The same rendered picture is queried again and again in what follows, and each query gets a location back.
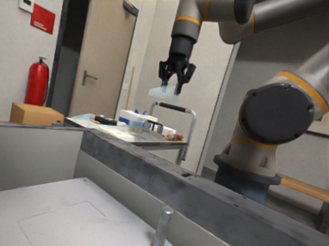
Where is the grey door handle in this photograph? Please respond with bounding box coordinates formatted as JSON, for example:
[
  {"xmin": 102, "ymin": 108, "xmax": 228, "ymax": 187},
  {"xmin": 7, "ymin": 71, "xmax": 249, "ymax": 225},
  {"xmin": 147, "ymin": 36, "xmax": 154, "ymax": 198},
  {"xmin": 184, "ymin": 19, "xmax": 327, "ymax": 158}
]
[{"xmin": 81, "ymin": 70, "xmax": 99, "ymax": 87}]

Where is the white door panel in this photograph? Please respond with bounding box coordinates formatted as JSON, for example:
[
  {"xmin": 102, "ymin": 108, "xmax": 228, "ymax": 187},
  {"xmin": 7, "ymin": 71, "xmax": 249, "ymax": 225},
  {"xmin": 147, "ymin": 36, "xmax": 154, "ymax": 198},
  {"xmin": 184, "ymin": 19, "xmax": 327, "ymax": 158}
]
[{"xmin": 133, "ymin": 22, "xmax": 241, "ymax": 175}]

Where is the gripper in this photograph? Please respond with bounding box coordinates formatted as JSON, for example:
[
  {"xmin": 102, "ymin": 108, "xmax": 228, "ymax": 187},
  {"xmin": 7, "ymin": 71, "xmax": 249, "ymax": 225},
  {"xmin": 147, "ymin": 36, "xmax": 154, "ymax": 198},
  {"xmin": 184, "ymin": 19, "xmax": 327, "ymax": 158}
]
[{"xmin": 158, "ymin": 34, "xmax": 197, "ymax": 95}]

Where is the black flat device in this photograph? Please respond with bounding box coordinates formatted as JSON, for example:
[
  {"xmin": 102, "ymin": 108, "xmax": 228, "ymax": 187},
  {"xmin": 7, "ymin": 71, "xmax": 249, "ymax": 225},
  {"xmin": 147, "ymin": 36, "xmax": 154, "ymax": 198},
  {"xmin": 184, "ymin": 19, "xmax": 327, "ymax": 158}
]
[{"xmin": 94, "ymin": 114, "xmax": 118, "ymax": 126}]

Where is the brown cardboard box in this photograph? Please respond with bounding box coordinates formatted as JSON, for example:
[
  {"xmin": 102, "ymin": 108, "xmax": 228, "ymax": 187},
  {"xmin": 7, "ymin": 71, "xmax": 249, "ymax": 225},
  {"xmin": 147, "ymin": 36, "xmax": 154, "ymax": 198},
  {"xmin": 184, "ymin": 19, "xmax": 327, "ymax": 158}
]
[{"xmin": 9, "ymin": 101, "xmax": 65, "ymax": 126}]

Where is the beige door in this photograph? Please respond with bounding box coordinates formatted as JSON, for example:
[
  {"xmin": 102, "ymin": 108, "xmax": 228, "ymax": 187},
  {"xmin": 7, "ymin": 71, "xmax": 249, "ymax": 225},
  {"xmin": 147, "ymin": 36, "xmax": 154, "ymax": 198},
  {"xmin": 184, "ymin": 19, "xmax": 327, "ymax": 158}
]
[{"xmin": 68, "ymin": 0, "xmax": 140, "ymax": 119}]

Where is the red fire extinguisher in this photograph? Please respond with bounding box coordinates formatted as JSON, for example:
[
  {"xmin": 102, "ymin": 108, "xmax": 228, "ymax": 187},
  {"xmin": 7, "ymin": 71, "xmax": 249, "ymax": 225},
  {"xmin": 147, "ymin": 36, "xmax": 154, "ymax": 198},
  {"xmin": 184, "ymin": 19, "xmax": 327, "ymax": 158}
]
[{"xmin": 23, "ymin": 56, "xmax": 51, "ymax": 108}]

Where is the red wall sign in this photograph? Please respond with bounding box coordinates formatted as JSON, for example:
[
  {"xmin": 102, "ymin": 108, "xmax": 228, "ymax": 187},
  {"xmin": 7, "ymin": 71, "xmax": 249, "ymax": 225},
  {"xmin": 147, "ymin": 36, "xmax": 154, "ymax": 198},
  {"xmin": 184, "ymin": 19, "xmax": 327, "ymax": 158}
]
[{"xmin": 29, "ymin": 3, "xmax": 57, "ymax": 35}]

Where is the clear plastic container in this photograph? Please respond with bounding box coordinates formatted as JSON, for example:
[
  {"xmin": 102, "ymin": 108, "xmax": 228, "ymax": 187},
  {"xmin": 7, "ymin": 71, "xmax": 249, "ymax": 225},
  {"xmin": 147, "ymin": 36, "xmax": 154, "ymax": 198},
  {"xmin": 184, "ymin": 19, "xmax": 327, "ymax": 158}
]
[{"xmin": 128, "ymin": 114, "xmax": 148, "ymax": 133}]

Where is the wooden handrail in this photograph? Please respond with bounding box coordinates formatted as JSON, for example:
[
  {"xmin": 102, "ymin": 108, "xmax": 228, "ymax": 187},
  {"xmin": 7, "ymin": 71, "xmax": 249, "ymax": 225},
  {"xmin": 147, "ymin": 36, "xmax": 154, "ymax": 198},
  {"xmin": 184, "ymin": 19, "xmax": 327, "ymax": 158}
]
[{"xmin": 276, "ymin": 172, "xmax": 329, "ymax": 204}]

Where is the grey vitrine body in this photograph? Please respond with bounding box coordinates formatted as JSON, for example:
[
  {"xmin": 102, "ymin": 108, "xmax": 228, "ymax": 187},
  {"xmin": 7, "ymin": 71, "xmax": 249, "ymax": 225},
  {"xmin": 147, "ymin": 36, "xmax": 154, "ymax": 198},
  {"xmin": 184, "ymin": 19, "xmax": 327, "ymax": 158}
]
[{"xmin": 0, "ymin": 121, "xmax": 329, "ymax": 246}]

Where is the white wall sign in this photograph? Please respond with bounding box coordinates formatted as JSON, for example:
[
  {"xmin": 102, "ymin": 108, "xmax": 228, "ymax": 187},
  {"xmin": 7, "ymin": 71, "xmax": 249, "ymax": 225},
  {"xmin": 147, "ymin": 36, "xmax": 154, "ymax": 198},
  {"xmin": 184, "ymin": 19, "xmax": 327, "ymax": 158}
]
[{"xmin": 18, "ymin": 0, "xmax": 35, "ymax": 14}]

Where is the thin wooden stick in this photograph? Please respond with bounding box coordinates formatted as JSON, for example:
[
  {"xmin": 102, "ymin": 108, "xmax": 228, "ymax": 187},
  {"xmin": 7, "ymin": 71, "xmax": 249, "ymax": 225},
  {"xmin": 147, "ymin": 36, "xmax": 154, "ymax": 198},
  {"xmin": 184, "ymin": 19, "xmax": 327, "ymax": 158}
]
[{"xmin": 125, "ymin": 65, "xmax": 136, "ymax": 112}]

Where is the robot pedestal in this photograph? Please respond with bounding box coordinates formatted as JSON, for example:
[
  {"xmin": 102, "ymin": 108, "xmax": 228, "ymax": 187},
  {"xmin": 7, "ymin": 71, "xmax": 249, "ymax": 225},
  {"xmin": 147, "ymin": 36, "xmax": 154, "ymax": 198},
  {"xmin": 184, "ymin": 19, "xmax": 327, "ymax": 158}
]
[{"xmin": 213, "ymin": 154, "xmax": 282, "ymax": 206}]

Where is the grey metal trolley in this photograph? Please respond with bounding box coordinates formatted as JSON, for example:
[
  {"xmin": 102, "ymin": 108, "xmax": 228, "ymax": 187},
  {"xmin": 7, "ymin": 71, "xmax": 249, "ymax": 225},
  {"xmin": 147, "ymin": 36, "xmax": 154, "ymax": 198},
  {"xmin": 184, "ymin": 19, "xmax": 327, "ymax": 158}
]
[{"xmin": 64, "ymin": 101, "xmax": 198, "ymax": 166}]

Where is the small brown tray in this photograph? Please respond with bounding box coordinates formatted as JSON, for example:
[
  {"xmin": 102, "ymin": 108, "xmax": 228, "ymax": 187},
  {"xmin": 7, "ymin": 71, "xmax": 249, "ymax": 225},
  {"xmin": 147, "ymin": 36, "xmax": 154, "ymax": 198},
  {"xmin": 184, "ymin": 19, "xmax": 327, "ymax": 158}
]
[{"xmin": 164, "ymin": 132, "xmax": 185, "ymax": 142}]

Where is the white blue box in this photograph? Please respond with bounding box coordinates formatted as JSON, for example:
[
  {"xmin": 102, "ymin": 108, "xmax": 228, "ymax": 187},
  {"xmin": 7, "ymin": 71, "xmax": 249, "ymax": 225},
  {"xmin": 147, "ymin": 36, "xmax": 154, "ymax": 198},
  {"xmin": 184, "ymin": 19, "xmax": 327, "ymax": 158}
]
[{"xmin": 118, "ymin": 108, "xmax": 158, "ymax": 126}]

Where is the silver metal pin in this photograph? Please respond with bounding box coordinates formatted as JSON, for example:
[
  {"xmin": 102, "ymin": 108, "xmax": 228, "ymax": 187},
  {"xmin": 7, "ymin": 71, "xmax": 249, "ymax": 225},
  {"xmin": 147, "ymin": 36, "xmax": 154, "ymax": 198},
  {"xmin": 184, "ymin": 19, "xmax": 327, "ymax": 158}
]
[{"xmin": 151, "ymin": 205, "xmax": 175, "ymax": 246}]

